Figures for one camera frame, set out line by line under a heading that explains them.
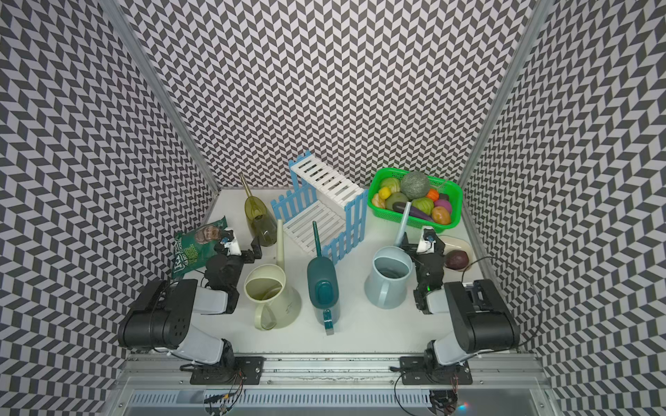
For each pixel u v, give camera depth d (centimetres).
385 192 105
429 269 67
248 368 73
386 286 70
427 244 77
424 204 102
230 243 75
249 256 81
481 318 45
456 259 89
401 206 101
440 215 98
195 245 94
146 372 74
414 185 102
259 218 96
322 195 81
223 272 69
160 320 46
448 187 107
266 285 83
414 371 72
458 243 101
